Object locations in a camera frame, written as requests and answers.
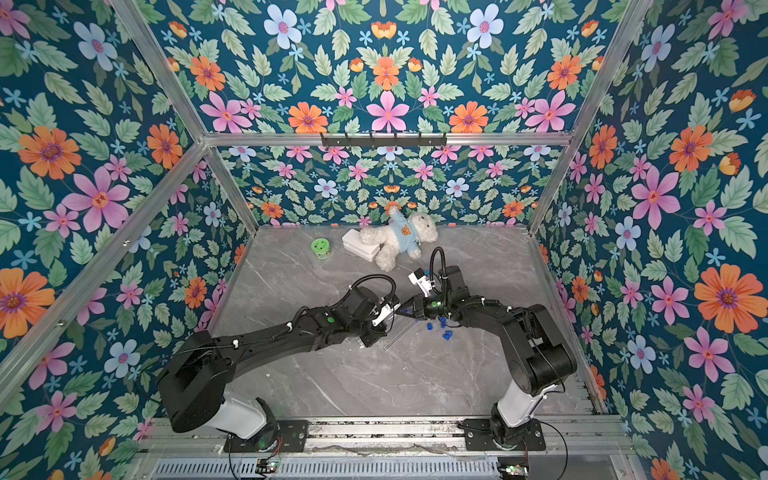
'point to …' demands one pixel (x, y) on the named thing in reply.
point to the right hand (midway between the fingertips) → (405, 306)
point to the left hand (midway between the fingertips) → (388, 322)
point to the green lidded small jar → (321, 248)
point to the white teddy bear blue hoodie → (403, 233)
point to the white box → (352, 243)
